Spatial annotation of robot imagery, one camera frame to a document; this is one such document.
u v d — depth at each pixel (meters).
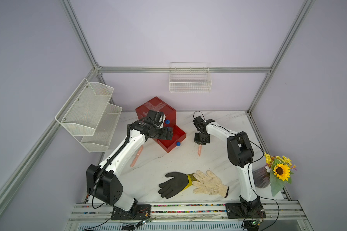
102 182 0.41
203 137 0.88
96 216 0.73
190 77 0.95
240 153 0.58
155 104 0.96
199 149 0.98
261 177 0.76
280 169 0.63
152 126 0.58
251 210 0.64
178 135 1.05
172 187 0.80
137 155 0.95
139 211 0.74
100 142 0.76
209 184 0.82
